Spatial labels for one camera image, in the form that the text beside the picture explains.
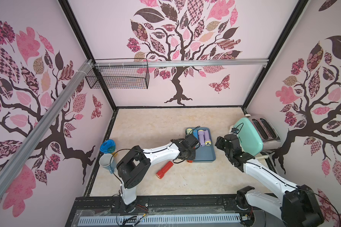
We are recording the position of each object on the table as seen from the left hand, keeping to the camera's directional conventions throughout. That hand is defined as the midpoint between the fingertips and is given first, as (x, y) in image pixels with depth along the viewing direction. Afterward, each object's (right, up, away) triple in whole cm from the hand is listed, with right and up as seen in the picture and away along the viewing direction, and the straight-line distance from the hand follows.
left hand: (191, 158), depth 86 cm
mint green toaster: (+38, +15, -5) cm, 41 cm away
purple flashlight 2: (+13, +14, +13) cm, 23 cm away
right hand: (+19, +13, 0) cm, 23 cm away
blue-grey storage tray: (+10, +1, +7) cm, 12 cm away
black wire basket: (-49, +56, +8) cm, 75 cm away
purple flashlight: (+9, +15, +13) cm, 22 cm away
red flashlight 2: (-19, -8, -5) cm, 21 cm away
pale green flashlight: (+1, +16, +15) cm, 22 cm away
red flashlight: (-1, -1, -3) cm, 3 cm away
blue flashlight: (+5, +14, +14) cm, 20 cm away
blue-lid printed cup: (-52, +8, 0) cm, 53 cm away
